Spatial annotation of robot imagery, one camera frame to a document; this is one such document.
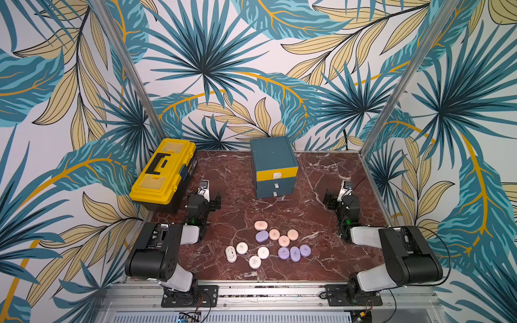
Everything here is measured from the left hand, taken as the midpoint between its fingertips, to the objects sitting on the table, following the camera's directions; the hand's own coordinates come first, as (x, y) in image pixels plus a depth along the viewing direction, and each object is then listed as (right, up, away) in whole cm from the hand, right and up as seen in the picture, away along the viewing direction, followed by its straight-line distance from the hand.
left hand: (207, 192), depth 93 cm
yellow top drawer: (+32, +9, -7) cm, 34 cm away
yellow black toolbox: (-16, +4, -9) cm, 19 cm away
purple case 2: (+43, -23, -10) cm, 50 cm away
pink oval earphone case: (+25, -14, -4) cm, 29 cm away
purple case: (+34, -24, -11) cm, 43 cm away
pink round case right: (+39, -18, -5) cm, 43 cm away
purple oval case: (+39, -24, -11) cm, 47 cm away
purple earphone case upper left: (+25, -18, -7) cm, 32 cm away
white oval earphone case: (+13, -24, -11) cm, 29 cm away
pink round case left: (+31, -18, -6) cm, 36 cm away
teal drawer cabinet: (+31, +12, -7) cm, 34 cm away
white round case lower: (+22, -26, -13) cm, 37 cm away
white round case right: (+26, -24, -11) cm, 37 cm away
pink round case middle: (+35, -20, -7) cm, 41 cm away
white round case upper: (+17, -22, -9) cm, 29 cm away
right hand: (+61, +1, -1) cm, 61 cm away
